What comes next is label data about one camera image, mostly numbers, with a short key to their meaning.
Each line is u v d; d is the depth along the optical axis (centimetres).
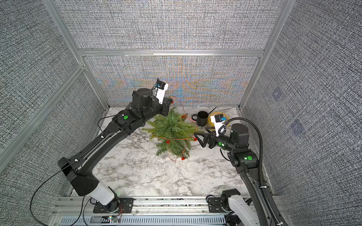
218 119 57
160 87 55
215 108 121
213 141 59
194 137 64
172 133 73
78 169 41
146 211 73
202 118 103
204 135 58
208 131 70
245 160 48
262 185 42
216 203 73
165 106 58
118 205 69
